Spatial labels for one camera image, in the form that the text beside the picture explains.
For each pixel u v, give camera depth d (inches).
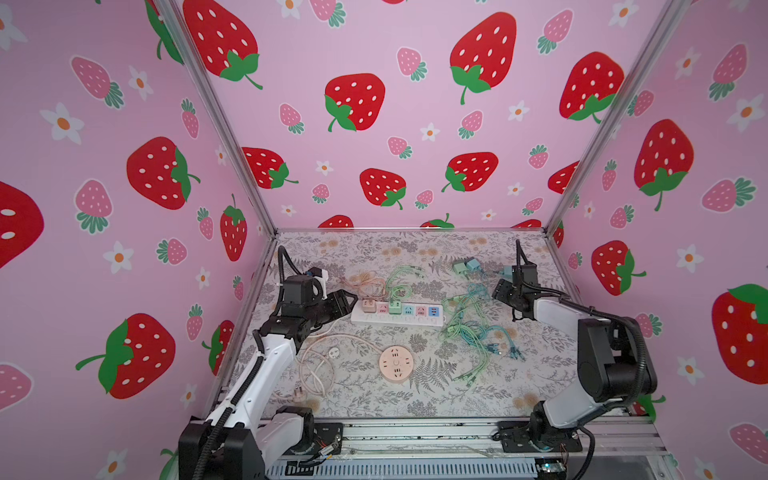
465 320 37.6
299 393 31.4
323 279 29.9
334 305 28.2
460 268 42.3
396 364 33.0
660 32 28.2
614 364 18.3
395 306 35.7
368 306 36.1
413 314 37.1
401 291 41.1
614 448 28.8
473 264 42.6
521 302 28.1
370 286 41.1
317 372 33.6
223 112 34.0
